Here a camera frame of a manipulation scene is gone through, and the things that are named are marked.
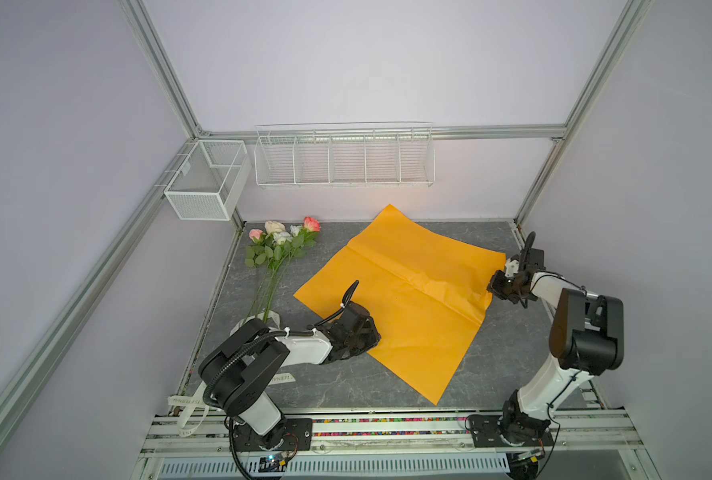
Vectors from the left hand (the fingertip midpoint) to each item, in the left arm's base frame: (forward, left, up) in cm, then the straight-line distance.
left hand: (383, 340), depth 88 cm
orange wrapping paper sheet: (+19, -16, -1) cm, 25 cm away
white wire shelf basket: (+53, +6, +29) cm, 61 cm away
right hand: (+15, -38, +1) cm, 40 cm away
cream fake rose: (+45, +38, +4) cm, 59 cm away
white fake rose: (+41, +35, +3) cm, 54 cm away
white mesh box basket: (+53, +56, +21) cm, 80 cm away
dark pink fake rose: (+41, +25, +2) cm, 48 cm away
